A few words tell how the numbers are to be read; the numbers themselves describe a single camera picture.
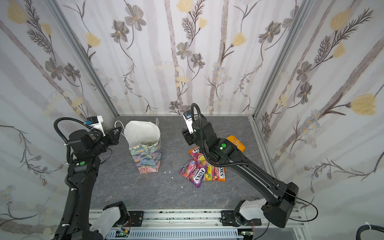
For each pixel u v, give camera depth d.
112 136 0.61
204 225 0.73
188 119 0.56
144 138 0.96
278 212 0.37
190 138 0.60
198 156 0.95
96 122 0.60
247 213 0.62
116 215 0.63
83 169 0.49
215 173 0.87
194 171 0.87
